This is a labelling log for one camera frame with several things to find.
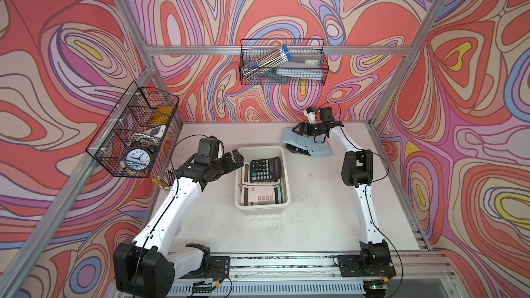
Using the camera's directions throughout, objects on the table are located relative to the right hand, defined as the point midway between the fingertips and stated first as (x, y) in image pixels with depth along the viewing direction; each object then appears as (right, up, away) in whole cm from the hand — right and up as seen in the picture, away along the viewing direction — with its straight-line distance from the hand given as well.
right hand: (298, 133), depth 111 cm
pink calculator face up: (-27, -19, -18) cm, 37 cm away
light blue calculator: (+7, -6, -9) cm, 13 cm away
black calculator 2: (-2, -9, -6) cm, 11 cm away
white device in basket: (-58, -1, -37) cm, 69 cm away
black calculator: (-18, -17, -18) cm, 31 cm away
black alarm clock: (-60, -10, -43) cm, 75 cm away
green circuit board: (-41, -56, -38) cm, 79 cm away
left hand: (-29, -12, -31) cm, 44 cm away
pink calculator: (-20, -27, -24) cm, 42 cm away
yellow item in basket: (-59, +5, -32) cm, 67 cm away
